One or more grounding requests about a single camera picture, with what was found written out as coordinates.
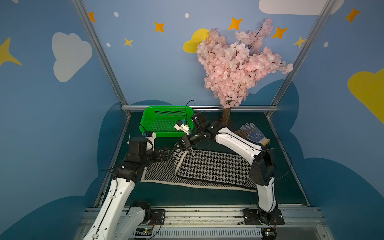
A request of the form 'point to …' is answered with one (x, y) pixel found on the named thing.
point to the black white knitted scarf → (204, 168)
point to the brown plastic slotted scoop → (243, 134)
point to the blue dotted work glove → (255, 135)
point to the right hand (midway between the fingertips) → (177, 146)
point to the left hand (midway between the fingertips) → (164, 147)
